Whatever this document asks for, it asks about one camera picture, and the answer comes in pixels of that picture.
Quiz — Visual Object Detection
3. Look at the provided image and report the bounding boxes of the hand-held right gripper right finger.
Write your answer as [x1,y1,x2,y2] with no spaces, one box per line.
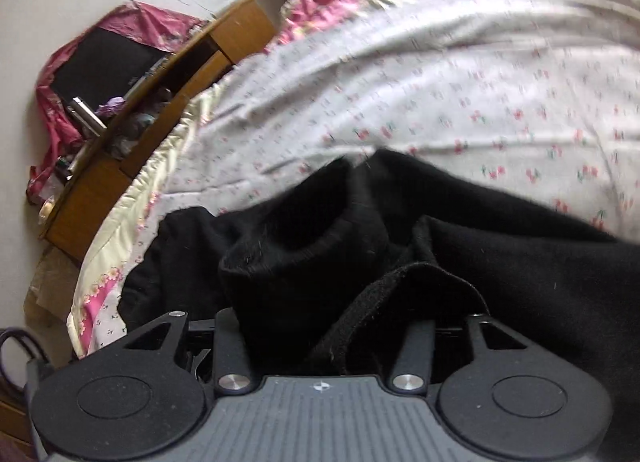
[391,313,529,393]

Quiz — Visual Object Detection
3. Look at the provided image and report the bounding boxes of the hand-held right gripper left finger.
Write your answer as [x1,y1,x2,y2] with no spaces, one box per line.
[124,308,252,396]

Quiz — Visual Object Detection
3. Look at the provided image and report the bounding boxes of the black pants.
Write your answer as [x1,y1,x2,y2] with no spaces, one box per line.
[121,148,640,379]

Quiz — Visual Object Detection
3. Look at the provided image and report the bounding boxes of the brown paper bag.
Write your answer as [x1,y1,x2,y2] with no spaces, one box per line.
[24,246,88,329]

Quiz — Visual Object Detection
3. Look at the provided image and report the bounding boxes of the wooden television cabinet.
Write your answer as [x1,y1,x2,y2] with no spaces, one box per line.
[38,0,277,264]

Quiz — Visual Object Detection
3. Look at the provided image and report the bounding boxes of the purple cloth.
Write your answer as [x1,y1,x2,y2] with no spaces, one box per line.
[96,96,132,119]

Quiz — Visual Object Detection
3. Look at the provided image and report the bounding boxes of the cherry print bed sheet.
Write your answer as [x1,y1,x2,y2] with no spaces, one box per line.
[66,0,640,360]

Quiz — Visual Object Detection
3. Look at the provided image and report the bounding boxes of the silver metal flask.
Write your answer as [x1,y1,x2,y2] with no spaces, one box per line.
[70,96,109,137]

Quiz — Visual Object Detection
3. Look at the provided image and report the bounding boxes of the pink television cover cloth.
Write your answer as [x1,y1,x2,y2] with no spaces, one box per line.
[27,0,210,204]

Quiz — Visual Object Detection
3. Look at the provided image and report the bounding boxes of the black television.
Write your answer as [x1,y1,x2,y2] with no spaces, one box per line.
[51,27,167,99]

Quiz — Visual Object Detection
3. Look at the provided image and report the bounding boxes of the black cable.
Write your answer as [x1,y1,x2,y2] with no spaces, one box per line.
[0,326,53,395]

